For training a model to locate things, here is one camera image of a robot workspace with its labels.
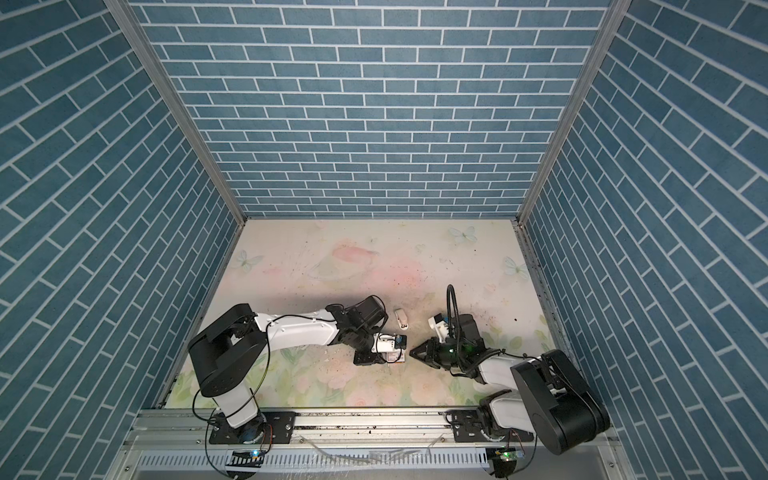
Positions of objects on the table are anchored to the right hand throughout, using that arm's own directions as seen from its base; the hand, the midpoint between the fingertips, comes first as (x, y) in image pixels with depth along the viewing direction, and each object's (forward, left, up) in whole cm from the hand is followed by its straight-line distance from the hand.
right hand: (410, 351), depth 84 cm
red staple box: (-1, +4, -1) cm, 5 cm away
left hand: (-1, +8, -3) cm, 8 cm away
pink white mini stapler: (+9, +3, +2) cm, 10 cm away
